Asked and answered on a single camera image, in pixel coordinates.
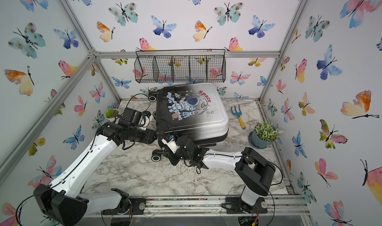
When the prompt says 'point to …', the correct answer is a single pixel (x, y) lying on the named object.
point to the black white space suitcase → (199, 110)
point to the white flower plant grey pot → (264, 134)
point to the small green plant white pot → (111, 113)
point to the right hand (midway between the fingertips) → (163, 153)
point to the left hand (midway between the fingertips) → (154, 135)
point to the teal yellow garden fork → (238, 113)
